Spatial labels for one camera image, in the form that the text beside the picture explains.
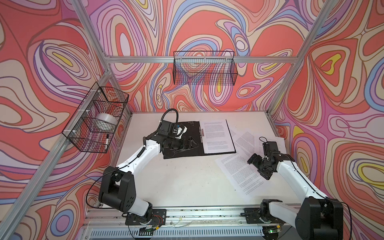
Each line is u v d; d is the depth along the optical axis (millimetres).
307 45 819
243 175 883
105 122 704
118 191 421
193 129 1095
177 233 957
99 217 750
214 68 959
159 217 721
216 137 1058
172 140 703
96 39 790
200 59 879
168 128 667
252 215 734
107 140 722
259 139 764
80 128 677
